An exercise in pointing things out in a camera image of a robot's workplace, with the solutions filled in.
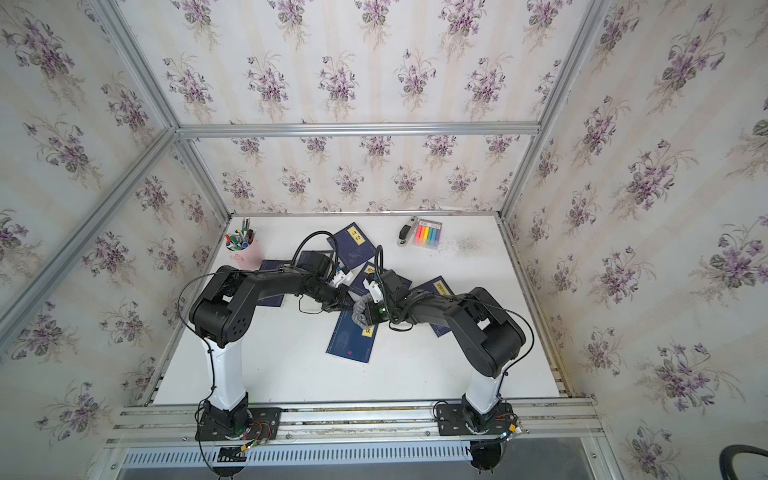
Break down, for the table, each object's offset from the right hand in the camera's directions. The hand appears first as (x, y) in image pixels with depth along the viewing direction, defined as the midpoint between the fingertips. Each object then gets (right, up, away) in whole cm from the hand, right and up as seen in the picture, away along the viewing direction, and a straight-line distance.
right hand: (369, 315), depth 92 cm
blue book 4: (-17, +15, -14) cm, 27 cm away
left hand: (-5, +1, +2) cm, 5 cm away
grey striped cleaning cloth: (-3, +1, -3) cm, 5 cm away
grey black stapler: (+13, +27, +18) cm, 35 cm away
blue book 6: (-5, -6, -5) cm, 10 cm away
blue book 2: (+22, +8, +7) cm, 25 cm away
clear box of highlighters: (+21, +26, +23) cm, 40 cm away
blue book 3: (-4, +9, +7) cm, 12 cm away
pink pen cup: (-41, +20, +4) cm, 46 cm away
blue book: (-8, +21, +18) cm, 29 cm away
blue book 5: (-36, +15, +13) cm, 41 cm away
